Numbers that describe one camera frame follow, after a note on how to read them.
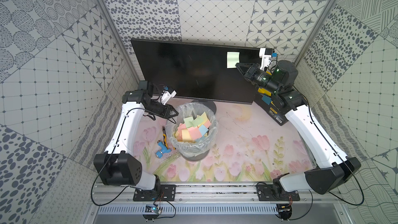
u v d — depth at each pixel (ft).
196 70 3.24
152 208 2.30
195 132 2.45
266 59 1.90
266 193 2.40
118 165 1.32
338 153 1.32
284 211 2.39
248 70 1.95
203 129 2.48
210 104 3.52
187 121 2.61
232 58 2.12
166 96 2.28
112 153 1.33
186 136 2.45
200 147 2.03
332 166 1.29
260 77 1.82
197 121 2.60
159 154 2.75
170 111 2.27
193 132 2.45
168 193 2.41
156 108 2.15
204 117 2.50
